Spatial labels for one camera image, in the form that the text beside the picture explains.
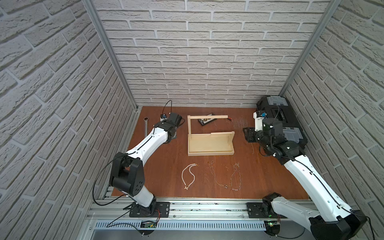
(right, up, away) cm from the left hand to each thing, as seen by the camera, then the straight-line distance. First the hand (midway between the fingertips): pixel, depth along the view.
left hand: (168, 131), depth 88 cm
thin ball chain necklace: (+26, -22, 0) cm, 34 cm away
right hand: (+44, +2, -13) cm, 46 cm away
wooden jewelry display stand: (+28, -9, +11) cm, 31 cm away
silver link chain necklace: (+42, -20, +2) cm, 47 cm away
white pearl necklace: (+13, -21, +1) cm, 25 cm away
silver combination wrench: (-22, +8, +23) cm, 33 cm away
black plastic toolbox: (+73, +16, +13) cm, 76 cm away
